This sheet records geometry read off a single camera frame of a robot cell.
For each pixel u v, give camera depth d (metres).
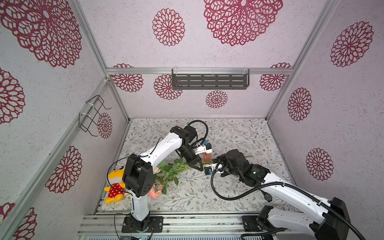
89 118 0.76
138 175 0.47
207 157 0.91
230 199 0.57
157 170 0.70
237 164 0.57
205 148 0.71
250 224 0.73
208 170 0.64
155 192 0.63
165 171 0.70
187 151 0.69
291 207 0.47
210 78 0.95
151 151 0.51
